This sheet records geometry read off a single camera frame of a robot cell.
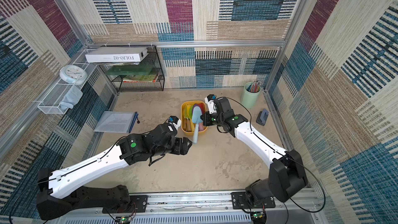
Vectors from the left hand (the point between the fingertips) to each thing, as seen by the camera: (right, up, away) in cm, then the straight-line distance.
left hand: (201, 154), depth 71 cm
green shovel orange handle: (-7, +18, +31) cm, 36 cm away
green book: (-45, +44, +28) cm, 69 cm away
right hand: (+1, +8, +4) cm, 9 cm away
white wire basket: (-66, +22, -3) cm, 70 cm away
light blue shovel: (-2, +15, +12) cm, 19 cm away
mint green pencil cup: (+31, +25, +30) cm, 50 cm away
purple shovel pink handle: (0, +12, +11) cm, 16 cm away
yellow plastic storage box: (-11, +19, +34) cm, 40 cm away
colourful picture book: (-39, +39, +28) cm, 62 cm away
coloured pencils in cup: (+34, +33, +28) cm, 55 cm away
